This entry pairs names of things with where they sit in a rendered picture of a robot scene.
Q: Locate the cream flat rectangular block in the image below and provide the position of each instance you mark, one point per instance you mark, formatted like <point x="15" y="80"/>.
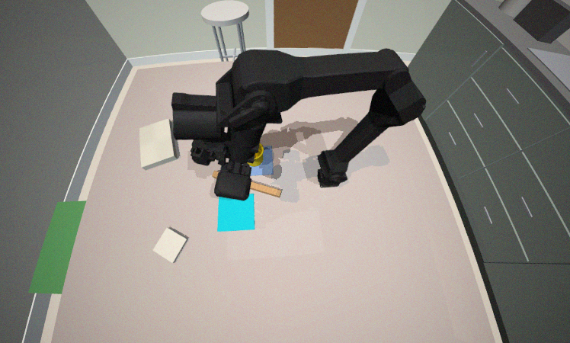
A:
<point x="157" y="144"/>

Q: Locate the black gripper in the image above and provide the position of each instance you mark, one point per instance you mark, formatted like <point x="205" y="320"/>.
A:
<point x="233" y="180"/>

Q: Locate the yellow cup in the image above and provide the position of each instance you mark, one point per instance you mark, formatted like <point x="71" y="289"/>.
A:
<point x="258" y="160"/>

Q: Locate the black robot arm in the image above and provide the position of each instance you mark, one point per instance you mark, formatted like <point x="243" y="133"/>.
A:
<point x="263" y="83"/>

